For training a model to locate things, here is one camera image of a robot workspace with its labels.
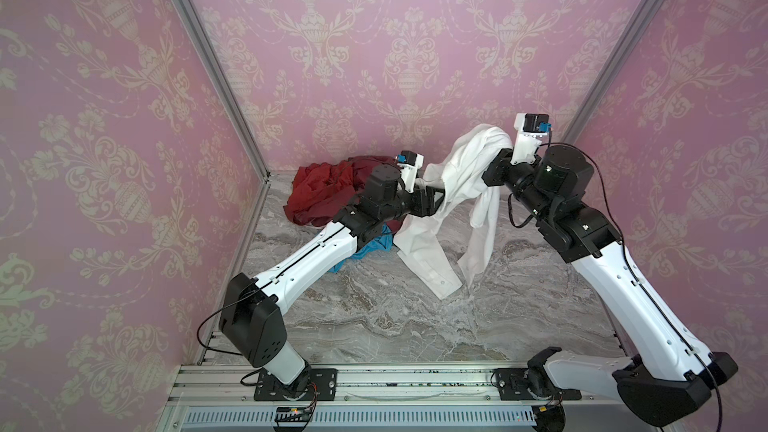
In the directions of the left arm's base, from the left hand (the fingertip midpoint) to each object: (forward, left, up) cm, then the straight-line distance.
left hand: (442, 195), depth 73 cm
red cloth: (+19, +37, -21) cm, 46 cm away
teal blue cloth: (+3, +14, -28) cm, 32 cm away
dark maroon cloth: (+39, +24, -28) cm, 54 cm away
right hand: (+1, -8, +15) cm, 17 cm away
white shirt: (+6, -5, -31) cm, 32 cm away
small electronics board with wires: (-42, +36, -35) cm, 65 cm away
